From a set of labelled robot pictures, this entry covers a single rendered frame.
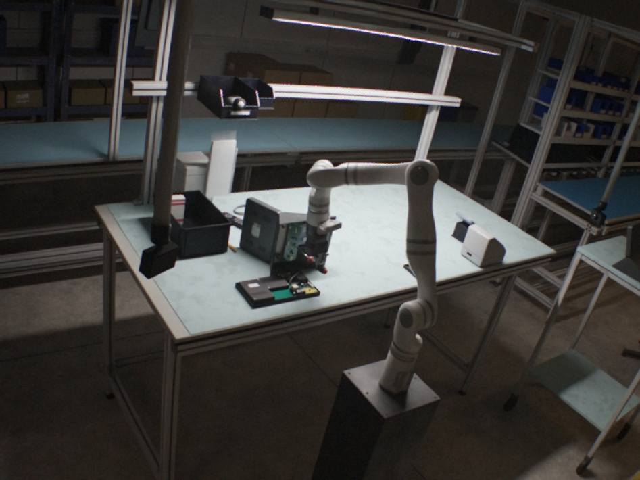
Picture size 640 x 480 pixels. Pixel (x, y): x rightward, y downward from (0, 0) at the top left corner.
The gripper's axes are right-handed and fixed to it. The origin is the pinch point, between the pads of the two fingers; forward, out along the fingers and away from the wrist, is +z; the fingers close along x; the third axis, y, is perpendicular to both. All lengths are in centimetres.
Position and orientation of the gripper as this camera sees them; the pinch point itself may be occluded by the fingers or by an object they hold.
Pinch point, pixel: (320, 270)
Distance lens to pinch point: 194.3
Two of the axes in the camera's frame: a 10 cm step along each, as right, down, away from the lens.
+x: -8.0, 2.9, -5.2
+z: -0.6, 8.3, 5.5
